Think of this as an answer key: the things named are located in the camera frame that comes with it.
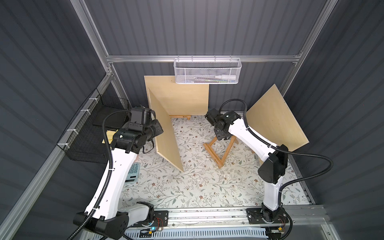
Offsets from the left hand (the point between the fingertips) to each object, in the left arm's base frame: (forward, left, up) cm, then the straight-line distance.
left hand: (159, 126), depth 68 cm
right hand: (+7, -34, -15) cm, 38 cm away
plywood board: (+33, -5, -11) cm, 36 cm away
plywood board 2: (-6, -3, -7) cm, 9 cm away
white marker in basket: (+40, -36, +1) cm, 54 cm away
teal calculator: (-10, +20, -33) cm, 40 cm away
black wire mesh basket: (-4, +36, -5) cm, 37 cm away
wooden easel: (-4, -31, -29) cm, 43 cm away
